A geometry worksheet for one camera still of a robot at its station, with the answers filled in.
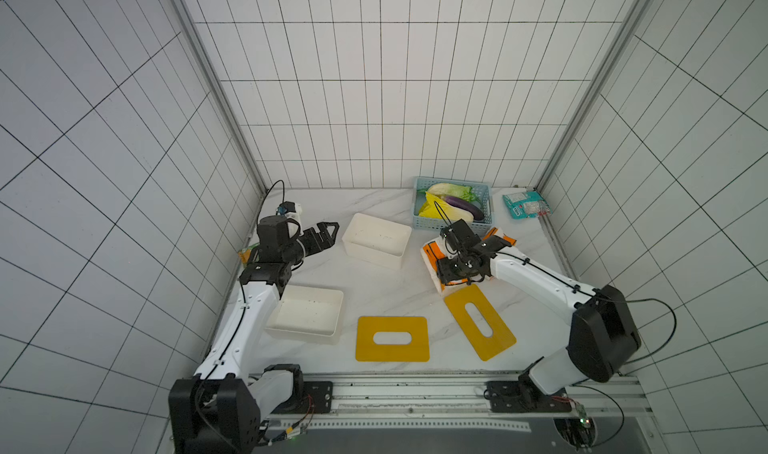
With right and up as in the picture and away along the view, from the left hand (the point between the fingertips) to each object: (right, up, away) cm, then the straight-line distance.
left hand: (323, 235), depth 81 cm
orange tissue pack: (+31, -4, +2) cm, 32 cm away
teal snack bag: (+71, +9, +29) cm, 77 cm away
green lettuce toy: (+42, +15, +29) cm, 54 cm away
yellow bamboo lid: (+45, -31, 0) cm, 55 cm away
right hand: (+32, -11, +6) cm, 35 cm away
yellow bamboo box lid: (+26, -33, 0) cm, 42 cm away
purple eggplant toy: (+47, +9, +27) cm, 55 cm away
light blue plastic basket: (+55, +15, +33) cm, 66 cm away
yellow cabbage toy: (+36, +8, +23) cm, 43 cm away
